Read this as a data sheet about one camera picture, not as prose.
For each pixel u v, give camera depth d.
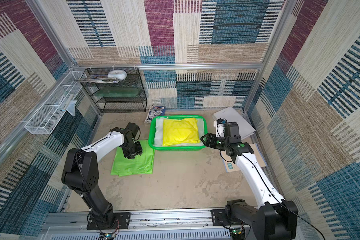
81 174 0.48
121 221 0.73
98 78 0.92
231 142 0.60
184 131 0.95
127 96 0.94
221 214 0.75
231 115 1.12
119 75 0.90
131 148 0.83
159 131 0.98
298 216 0.37
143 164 0.89
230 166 0.91
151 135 0.95
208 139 0.71
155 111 1.17
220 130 0.72
